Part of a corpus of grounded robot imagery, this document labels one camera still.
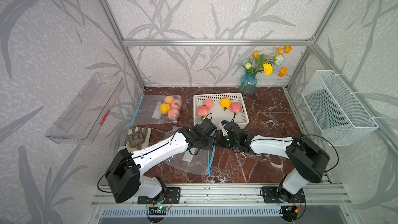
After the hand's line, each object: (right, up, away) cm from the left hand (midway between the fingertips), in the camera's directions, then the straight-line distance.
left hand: (212, 145), depth 80 cm
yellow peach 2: (+10, +22, +25) cm, 35 cm away
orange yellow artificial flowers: (+32, +48, +21) cm, 61 cm away
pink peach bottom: (-23, +21, +22) cm, 39 cm away
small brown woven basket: (-45, 0, +11) cm, 46 cm away
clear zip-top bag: (-11, -10, +5) cm, 15 cm away
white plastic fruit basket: (+12, +19, +26) cm, 35 cm away
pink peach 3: (+16, +19, +21) cm, 33 cm away
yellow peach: (-31, +18, +22) cm, 42 cm away
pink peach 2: (-6, +16, +19) cm, 26 cm away
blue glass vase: (+26, +35, +29) cm, 53 cm away
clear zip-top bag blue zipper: (-37, +17, +26) cm, 48 cm away
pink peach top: (-2, +22, +25) cm, 33 cm away
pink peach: (-24, +15, +17) cm, 33 cm away
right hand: (-1, +1, +5) cm, 6 cm away
